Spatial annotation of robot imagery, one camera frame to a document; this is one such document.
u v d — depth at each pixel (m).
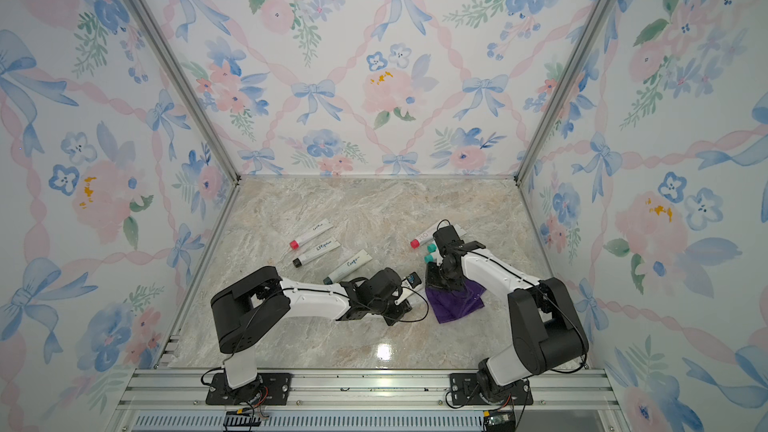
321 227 1.04
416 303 0.86
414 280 0.78
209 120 1.03
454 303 0.85
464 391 0.73
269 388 0.73
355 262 0.95
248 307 0.51
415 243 1.00
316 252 0.98
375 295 0.69
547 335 0.44
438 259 0.82
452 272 0.67
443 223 0.75
